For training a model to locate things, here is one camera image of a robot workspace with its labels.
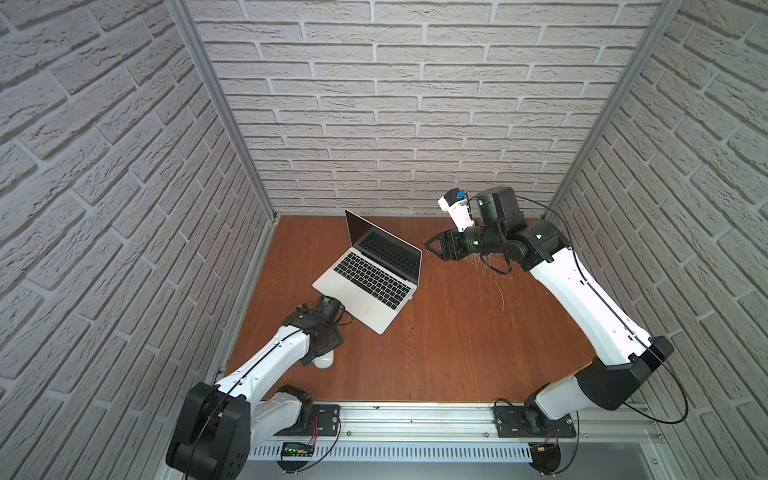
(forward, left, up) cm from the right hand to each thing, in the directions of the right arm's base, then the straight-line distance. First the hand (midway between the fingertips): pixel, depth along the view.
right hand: (426, 244), depth 68 cm
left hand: (-9, +29, -30) cm, 43 cm away
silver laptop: (+12, +13, -32) cm, 37 cm away
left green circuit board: (-35, +34, -34) cm, 59 cm away
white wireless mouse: (-15, +29, -32) cm, 46 cm away
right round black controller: (-40, -27, -36) cm, 60 cm away
